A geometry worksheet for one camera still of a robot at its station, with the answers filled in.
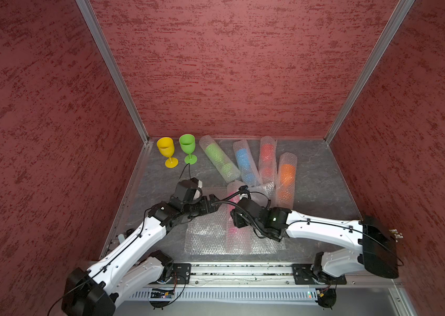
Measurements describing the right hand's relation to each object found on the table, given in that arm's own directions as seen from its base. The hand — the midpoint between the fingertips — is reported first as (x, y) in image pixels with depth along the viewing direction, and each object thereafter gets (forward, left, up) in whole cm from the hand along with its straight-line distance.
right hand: (236, 216), depth 79 cm
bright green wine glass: (+36, +23, +6) cm, 44 cm away
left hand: (+2, +10, +4) cm, 10 cm away
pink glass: (-9, -1, -1) cm, 9 cm away
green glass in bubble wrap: (+30, +5, -3) cm, 30 cm away
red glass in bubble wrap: (+23, -17, -2) cm, 28 cm away
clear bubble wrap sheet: (-4, +12, -8) cm, 15 cm away
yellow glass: (+35, +34, +6) cm, 50 cm away
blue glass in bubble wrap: (+23, -8, -3) cm, 24 cm away
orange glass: (+19, -26, -3) cm, 32 cm away
